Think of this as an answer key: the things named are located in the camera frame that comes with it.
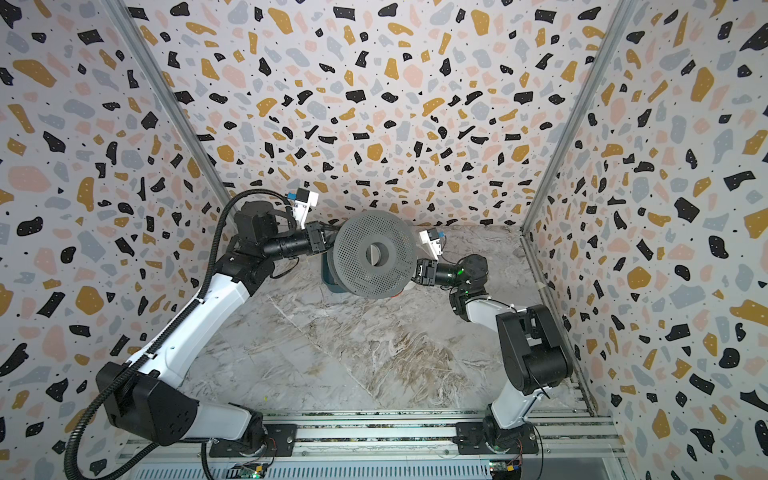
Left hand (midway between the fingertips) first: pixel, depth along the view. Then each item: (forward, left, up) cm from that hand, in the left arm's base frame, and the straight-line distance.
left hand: (348, 229), depth 66 cm
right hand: (-4, -10, -11) cm, 15 cm away
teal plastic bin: (+13, +13, -38) cm, 42 cm away
